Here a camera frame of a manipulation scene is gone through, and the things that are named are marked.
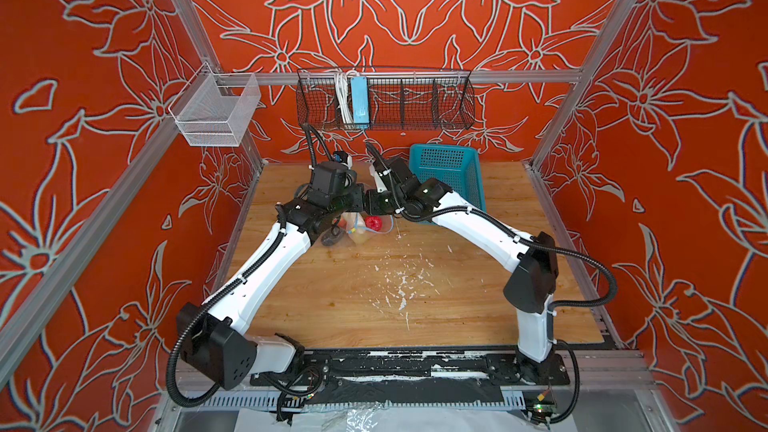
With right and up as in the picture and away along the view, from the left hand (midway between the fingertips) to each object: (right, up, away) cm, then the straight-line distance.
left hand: (358, 186), depth 77 cm
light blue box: (-1, +27, +13) cm, 30 cm away
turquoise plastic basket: (+37, +8, +39) cm, 55 cm away
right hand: (-1, -4, +3) cm, 5 cm away
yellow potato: (-1, -16, +13) cm, 21 cm away
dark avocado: (-11, -17, +16) cm, 25 cm away
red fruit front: (+4, -11, +11) cm, 16 cm away
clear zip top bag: (-1, -11, +10) cm, 15 cm away
